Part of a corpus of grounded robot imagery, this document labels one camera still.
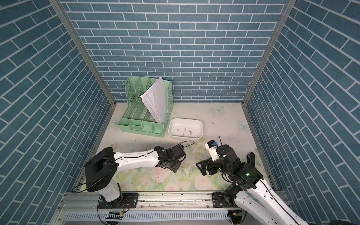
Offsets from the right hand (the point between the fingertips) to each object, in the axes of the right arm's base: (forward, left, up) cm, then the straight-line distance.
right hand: (204, 162), depth 71 cm
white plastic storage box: (+32, +12, -16) cm, 37 cm away
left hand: (+2, +14, -14) cm, 20 cm away
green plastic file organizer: (+36, +51, -13) cm, 64 cm away
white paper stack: (+38, +33, +8) cm, 51 cm away
